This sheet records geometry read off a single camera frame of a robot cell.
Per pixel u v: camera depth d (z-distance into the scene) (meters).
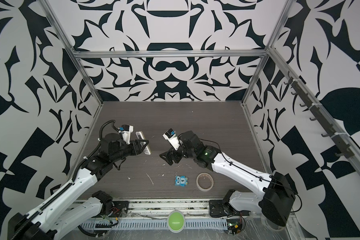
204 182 0.82
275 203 0.38
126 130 0.69
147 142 0.75
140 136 0.74
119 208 0.73
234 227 0.71
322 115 0.55
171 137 0.64
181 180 0.81
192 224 0.71
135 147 0.67
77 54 0.92
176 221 0.72
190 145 0.58
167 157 0.65
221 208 0.74
